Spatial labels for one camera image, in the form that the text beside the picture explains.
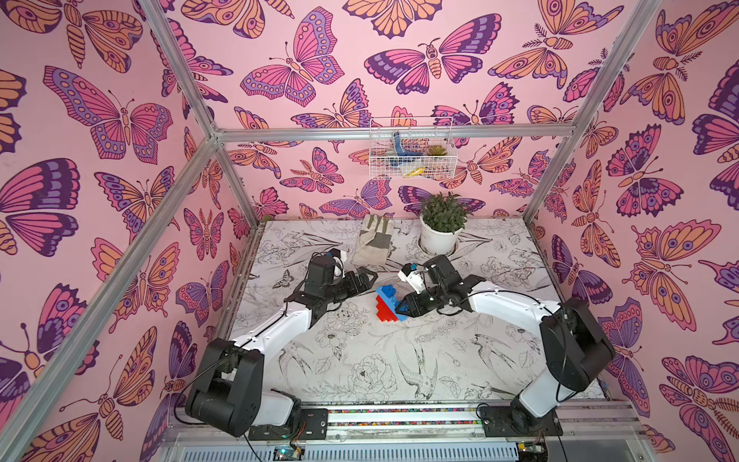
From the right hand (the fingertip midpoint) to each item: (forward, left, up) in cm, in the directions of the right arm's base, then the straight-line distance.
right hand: (401, 305), depth 86 cm
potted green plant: (+28, -15, +8) cm, 33 cm away
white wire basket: (+44, -4, +25) cm, 51 cm away
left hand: (+6, +9, +6) cm, 12 cm away
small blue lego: (+3, +4, +3) cm, 6 cm away
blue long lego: (+4, +6, +1) cm, 7 cm away
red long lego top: (-1, +5, -3) cm, 6 cm away
